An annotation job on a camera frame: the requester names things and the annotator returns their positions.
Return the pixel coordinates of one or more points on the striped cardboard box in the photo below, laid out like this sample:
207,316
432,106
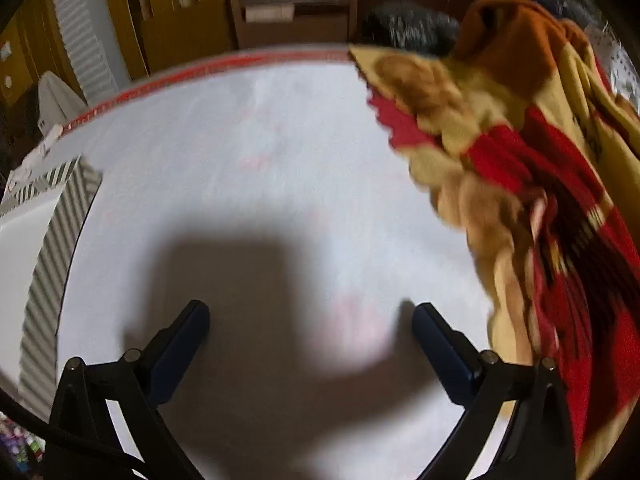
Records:
60,240

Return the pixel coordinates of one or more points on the white dotted cloth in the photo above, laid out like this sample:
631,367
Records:
622,65

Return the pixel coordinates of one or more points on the white fluffy cloth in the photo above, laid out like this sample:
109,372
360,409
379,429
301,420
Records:
27,172

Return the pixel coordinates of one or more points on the white wall switch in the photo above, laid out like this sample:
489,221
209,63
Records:
5,52

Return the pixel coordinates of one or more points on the dark grey fuzzy pillow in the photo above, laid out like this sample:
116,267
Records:
410,27

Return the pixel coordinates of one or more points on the brown wooden chair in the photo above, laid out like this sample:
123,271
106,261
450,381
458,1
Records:
295,20

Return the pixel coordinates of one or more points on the white ironing board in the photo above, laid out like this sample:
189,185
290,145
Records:
60,105

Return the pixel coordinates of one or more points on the red yellow printed blanket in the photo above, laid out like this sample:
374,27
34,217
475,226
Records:
550,200

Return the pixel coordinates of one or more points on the white radiator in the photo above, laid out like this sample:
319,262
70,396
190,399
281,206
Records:
82,25

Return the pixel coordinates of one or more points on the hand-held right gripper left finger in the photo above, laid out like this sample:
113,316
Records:
180,350

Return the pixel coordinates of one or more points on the yellow wooden door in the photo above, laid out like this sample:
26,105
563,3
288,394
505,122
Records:
185,15

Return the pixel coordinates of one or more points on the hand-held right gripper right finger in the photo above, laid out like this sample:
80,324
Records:
440,350

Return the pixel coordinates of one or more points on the round white wall knob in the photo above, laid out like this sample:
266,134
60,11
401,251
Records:
7,81

